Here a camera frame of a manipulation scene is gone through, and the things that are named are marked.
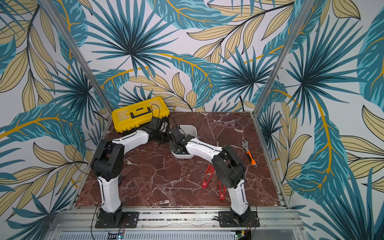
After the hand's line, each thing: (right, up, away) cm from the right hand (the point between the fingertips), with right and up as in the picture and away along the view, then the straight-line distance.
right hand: (174, 144), depth 93 cm
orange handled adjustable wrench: (+47, -1, +7) cm, 47 cm away
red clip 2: (+27, -26, -13) cm, 40 cm away
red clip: (+21, -16, -5) cm, 27 cm away
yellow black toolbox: (-23, +19, +2) cm, 30 cm away
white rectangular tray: (+8, +9, +7) cm, 14 cm away
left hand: (0, +3, +3) cm, 4 cm away
